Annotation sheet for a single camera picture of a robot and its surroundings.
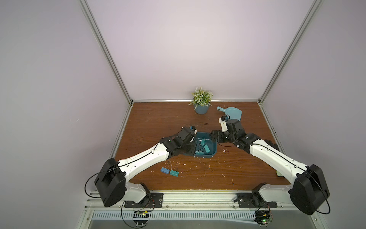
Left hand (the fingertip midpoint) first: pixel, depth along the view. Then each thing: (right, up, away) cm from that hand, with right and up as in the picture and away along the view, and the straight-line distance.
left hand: (197, 147), depth 80 cm
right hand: (+12, +9, +3) cm, 15 cm away
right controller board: (+32, -32, -11) cm, 46 cm away
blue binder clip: (-19, -15, +4) cm, 24 cm away
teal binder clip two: (+5, 0, +15) cm, 16 cm away
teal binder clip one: (-13, -16, +2) cm, 21 cm away
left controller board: (-30, -33, -8) cm, 45 cm away
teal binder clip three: (+7, -4, +11) cm, 14 cm away
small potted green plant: (+5, +29, +20) cm, 35 cm away
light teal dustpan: (+32, +19, +31) cm, 49 cm away
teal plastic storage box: (+2, -5, +10) cm, 12 cm away
